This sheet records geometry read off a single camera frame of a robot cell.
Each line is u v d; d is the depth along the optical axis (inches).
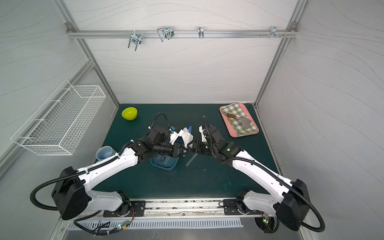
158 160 26.0
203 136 23.5
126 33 30.8
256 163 18.8
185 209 29.5
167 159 26.5
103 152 34.6
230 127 42.2
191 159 35.4
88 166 18.0
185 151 28.8
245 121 42.5
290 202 15.1
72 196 15.5
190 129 29.8
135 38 31.1
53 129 26.0
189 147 28.7
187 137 29.5
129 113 43.7
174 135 27.6
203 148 25.9
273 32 30.1
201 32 30.8
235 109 46.2
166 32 30.1
